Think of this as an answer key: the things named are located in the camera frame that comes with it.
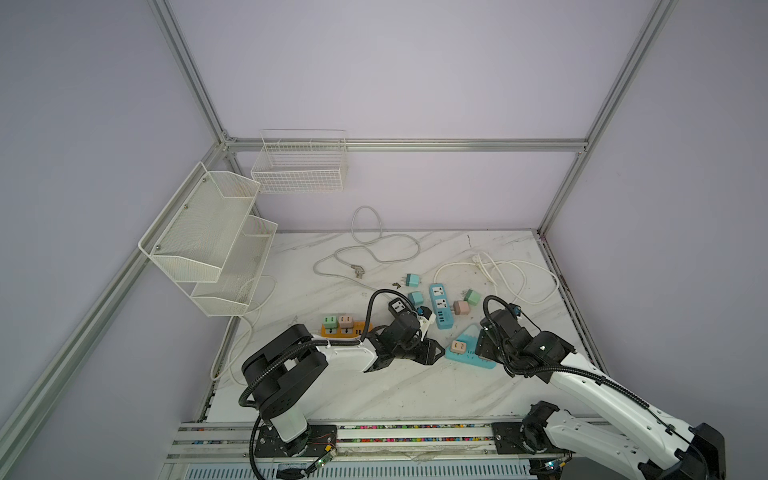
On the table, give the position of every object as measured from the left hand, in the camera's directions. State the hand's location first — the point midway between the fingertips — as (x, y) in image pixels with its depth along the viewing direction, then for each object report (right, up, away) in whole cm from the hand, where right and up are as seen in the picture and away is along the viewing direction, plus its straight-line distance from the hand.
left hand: (439, 352), depth 83 cm
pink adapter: (+9, +11, +12) cm, 19 cm away
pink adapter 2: (+5, +2, -1) cm, 6 cm away
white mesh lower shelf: (-71, +14, +21) cm, 75 cm away
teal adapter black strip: (-6, +19, +20) cm, 28 cm away
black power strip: (-11, +11, +12) cm, 20 cm away
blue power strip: (+3, +9, +12) cm, 15 cm away
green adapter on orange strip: (-32, +8, +5) cm, 33 cm away
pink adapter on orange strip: (-27, +8, +5) cm, 29 cm away
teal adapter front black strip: (-5, +13, +15) cm, 21 cm away
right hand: (+11, +3, -4) cm, 13 cm away
